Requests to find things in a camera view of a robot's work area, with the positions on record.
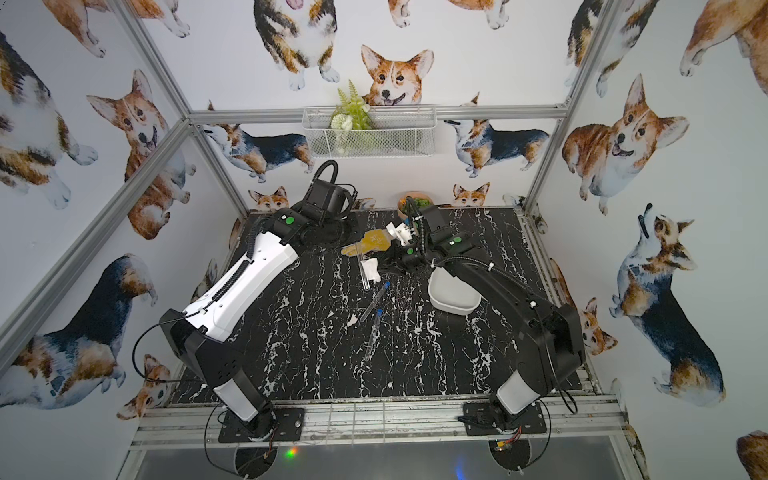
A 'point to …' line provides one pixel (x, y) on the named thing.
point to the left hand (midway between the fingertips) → (371, 226)
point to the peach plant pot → (419, 199)
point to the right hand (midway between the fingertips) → (367, 267)
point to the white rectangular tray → (448, 294)
